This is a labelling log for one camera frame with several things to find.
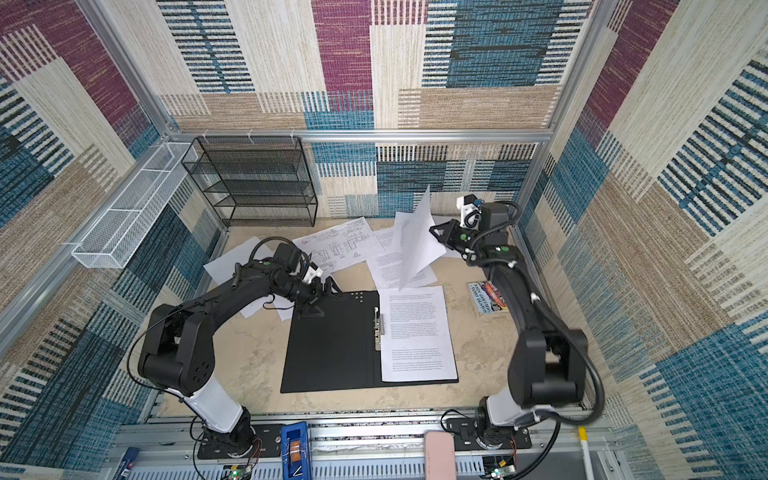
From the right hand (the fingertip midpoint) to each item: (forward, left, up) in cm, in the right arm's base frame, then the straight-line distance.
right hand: (427, 232), depth 83 cm
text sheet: (-2, +2, -4) cm, 4 cm away
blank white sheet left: (+9, +71, -25) cm, 76 cm away
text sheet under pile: (+7, +12, -24) cm, 28 cm away
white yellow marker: (-46, -34, -24) cm, 62 cm away
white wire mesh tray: (-8, +75, +10) cm, 76 cm away
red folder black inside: (-23, +25, -24) cm, 42 cm away
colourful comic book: (-8, -20, -23) cm, 32 cm away
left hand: (-12, +26, -13) cm, 32 cm away
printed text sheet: (-21, +3, -26) cm, 33 cm away
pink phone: (-49, +1, -21) cm, 53 cm away
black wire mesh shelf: (+34, +59, -7) cm, 68 cm away
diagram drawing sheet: (+19, +26, -25) cm, 40 cm away
